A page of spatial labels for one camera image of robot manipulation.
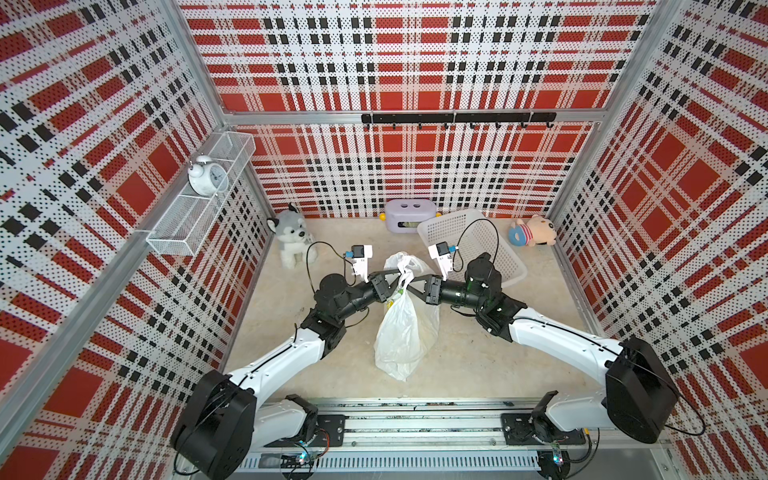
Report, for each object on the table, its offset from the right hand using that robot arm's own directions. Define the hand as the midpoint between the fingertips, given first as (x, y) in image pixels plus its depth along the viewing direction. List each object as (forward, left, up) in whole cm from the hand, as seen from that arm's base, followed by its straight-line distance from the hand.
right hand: (407, 284), depth 71 cm
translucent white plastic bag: (-8, 0, -5) cm, 9 cm away
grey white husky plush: (+26, +38, -14) cm, 48 cm away
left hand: (+3, -1, 0) cm, 4 cm away
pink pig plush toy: (+35, -48, -20) cm, 63 cm away
